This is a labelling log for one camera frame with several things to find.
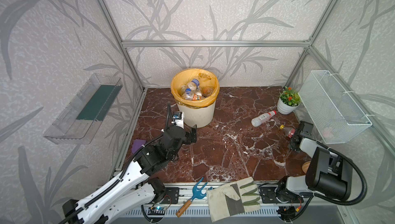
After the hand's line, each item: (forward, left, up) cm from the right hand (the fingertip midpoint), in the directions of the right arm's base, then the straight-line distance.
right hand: (294, 132), depth 92 cm
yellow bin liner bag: (+25, +53, +22) cm, 63 cm away
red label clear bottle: (0, +3, +1) cm, 3 cm away
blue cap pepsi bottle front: (+12, +62, +22) cm, 67 cm away
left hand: (-7, +61, +21) cm, 65 cm away
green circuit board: (-37, +77, -5) cm, 86 cm away
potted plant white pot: (+16, +2, +10) cm, 19 cm away
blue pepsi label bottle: (+21, +60, +21) cm, 67 cm away
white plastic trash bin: (+5, +56, +11) cm, 57 cm away
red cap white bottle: (+9, +18, +2) cm, 20 cm away
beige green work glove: (-34, +42, -3) cm, 54 cm away
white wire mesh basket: (-8, -2, +29) cm, 30 cm away
